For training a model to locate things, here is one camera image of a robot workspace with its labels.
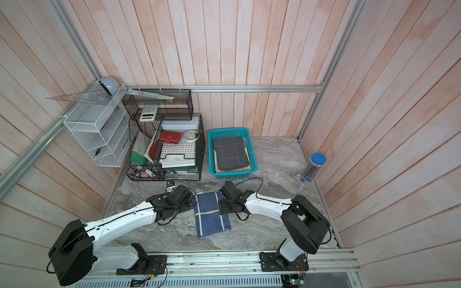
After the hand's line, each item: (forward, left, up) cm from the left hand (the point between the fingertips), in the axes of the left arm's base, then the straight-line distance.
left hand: (182, 206), depth 85 cm
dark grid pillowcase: (+33, -24, +1) cm, 40 cm away
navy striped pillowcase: (-6, -13, -3) cm, 15 cm away
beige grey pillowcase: (+22, -33, +1) cm, 40 cm away
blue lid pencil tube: (+16, -64, +15) cm, 68 cm away
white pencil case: (+39, +1, +19) cm, 43 cm away
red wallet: (+29, +8, +17) cm, 35 cm away
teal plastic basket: (+49, -19, +3) cm, 52 cm away
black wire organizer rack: (+22, +22, -3) cm, 31 cm away
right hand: (+2, -21, -4) cm, 21 cm away
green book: (+30, +30, +3) cm, 43 cm away
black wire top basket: (+57, +12, +18) cm, 61 cm away
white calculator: (+45, +22, +21) cm, 55 cm away
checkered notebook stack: (+20, 0, +16) cm, 25 cm away
